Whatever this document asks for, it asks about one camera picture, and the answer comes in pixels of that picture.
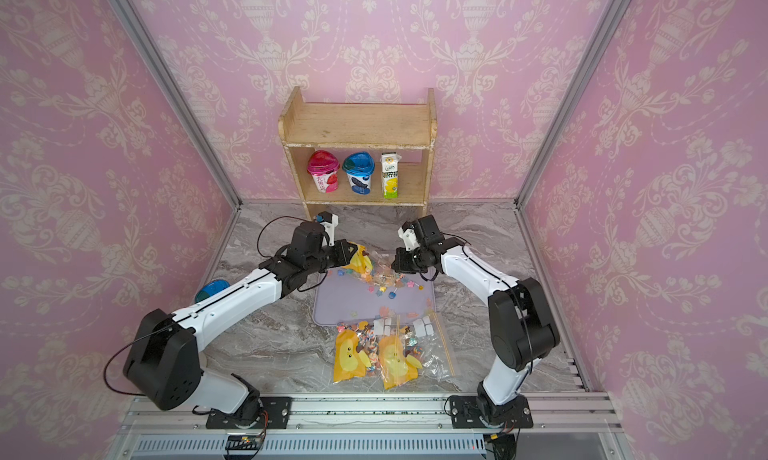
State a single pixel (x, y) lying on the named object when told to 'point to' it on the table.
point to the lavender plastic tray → (344, 296)
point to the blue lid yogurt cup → (359, 167)
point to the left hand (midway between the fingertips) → (358, 248)
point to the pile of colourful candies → (377, 288)
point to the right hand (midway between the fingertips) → (394, 264)
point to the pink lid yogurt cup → (324, 165)
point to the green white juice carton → (390, 174)
